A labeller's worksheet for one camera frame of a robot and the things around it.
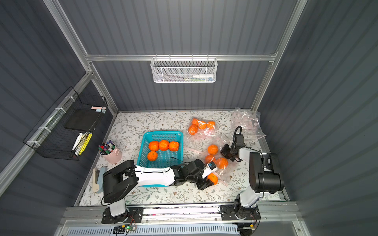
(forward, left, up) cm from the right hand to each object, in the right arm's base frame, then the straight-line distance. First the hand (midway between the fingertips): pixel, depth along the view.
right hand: (223, 152), depth 96 cm
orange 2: (+2, +39, +6) cm, 39 cm away
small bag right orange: (+20, +7, +5) cm, 21 cm away
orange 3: (-1, +8, +5) cm, 10 cm away
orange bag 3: (-20, +9, +8) cm, 23 cm away
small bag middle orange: (+19, +14, +4) cm, 24 cm away
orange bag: (-6, +45, +5) cm, 46 cm away
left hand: (-21, +10, +5) cm, 23 cm away
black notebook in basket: (+2, +78, +29) cm, 84 cm away
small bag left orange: (+15, +20, +5) cm, 26 cm away
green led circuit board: (-42, +55, -3) cm, 70 cm away
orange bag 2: (-10, +3, +4) cm, 11 cm away
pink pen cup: (-6, +69, +12) cm, 71 cm away
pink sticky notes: (+13, +76, +27) cm, 82 cm away
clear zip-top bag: (+3, +11, -1) cm, 11 cm away
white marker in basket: (-9, +76, +27) cm, 81 cm away
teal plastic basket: (-5, +38, -1) cm, 38 cm away
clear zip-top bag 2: (+15, +10, +1) cm, 18 cm away
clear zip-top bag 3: (+26, -22, +1) cm, 34 cm away
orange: (+1, +46, +5) cm, 46 cm away
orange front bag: (+1, +33, +5) cm, 33 cm away
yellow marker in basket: (-11, +71, +27) cm, 77 cm away
